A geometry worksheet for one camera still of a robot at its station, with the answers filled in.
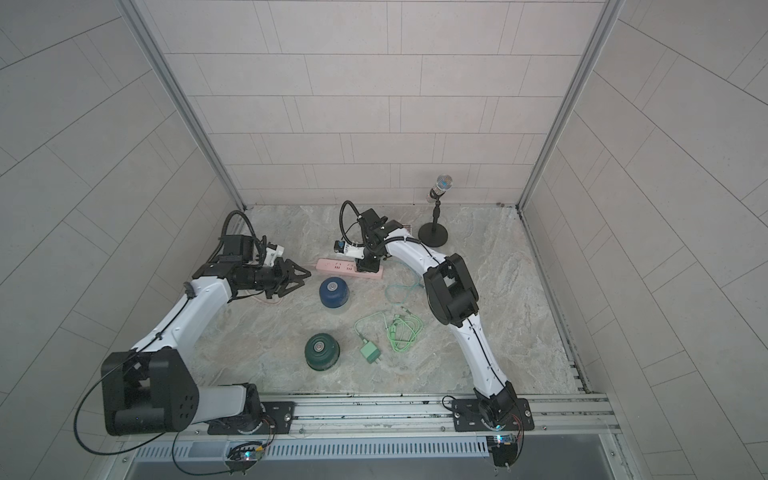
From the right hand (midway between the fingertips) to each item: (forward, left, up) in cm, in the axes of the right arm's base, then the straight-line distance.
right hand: (364, 259), depth 98 cm
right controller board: (-52, -33, -8) cm, 62 cm away
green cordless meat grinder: (-32, +9, +7) cm, 33 cm away
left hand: (-12, +13, +12) cm, 21 cm away
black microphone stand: (+10, -25, -2) cm, 27 cm away
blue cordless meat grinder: (-16, +7, +7) cm, 19 cm away
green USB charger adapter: (-30, -3, -1) cm, 30 cm away
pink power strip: (-3, +7, 0) cm, 7 cm away
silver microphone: (+8, -26, +24) cm, 36 cm away
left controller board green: (-51, +26, -1) cm, 57 cm away
